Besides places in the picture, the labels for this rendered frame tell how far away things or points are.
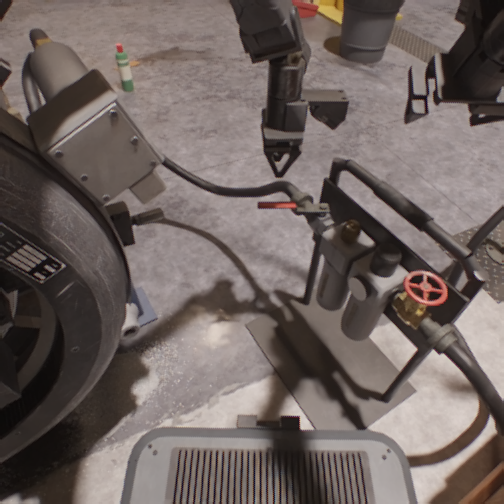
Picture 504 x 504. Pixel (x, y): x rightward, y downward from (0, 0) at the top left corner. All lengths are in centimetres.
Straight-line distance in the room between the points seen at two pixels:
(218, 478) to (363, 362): 57
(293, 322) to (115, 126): 88
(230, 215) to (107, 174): 105
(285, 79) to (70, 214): 37
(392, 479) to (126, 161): 68
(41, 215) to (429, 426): 102
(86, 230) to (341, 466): 59
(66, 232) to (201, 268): 88
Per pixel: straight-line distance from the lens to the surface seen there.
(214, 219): 147
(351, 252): 76
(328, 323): 120
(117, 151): 46
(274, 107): 65
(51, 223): 46
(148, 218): 66
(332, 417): 108
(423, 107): 54
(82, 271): 51
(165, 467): 78
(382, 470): 80
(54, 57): 64
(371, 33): 281
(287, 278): 128
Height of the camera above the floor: 101
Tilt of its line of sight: 49 degrees down
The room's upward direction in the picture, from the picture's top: 2 degrees clockwise
